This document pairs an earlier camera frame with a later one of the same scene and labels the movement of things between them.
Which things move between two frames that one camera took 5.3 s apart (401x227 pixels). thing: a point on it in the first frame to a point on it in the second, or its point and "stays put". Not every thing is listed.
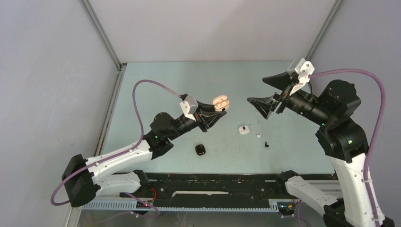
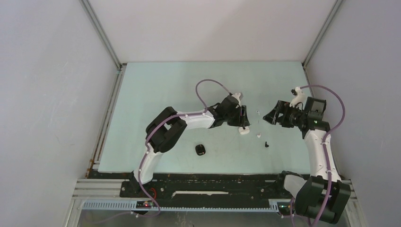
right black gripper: (263, 105) to (282, 106)
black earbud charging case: (200, 149) stays put
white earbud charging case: (244, 129) stays put
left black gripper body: (200, 119) to (236, 119)
